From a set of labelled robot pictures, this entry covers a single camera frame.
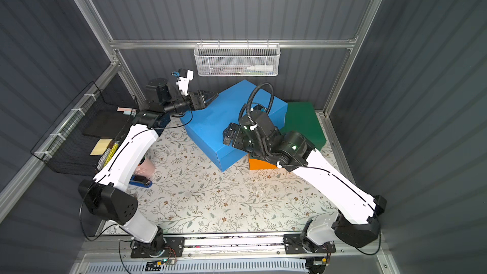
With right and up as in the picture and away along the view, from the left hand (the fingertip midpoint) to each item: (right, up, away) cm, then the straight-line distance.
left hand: (211, 94), depth 69 cm
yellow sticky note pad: (-43, -20, +3) cm, 47 cm away
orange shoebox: (+18, -30, +25) cm, 43 cm away
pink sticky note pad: (-43, -4, +16) cm, 46 cm away
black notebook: (-46, -9, +8) cm, 48 cm away
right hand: (+9, -15, -8) cm, 19 cm away
